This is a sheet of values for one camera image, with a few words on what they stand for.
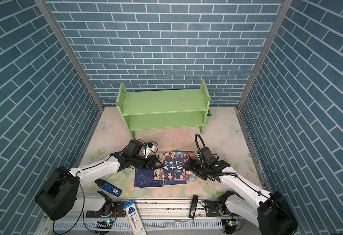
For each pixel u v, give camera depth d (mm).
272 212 398
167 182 817
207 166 638
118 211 727
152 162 748
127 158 654
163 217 736
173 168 842
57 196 416
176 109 820
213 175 587
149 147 781
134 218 697
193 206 722
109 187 783
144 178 825
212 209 735
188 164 754
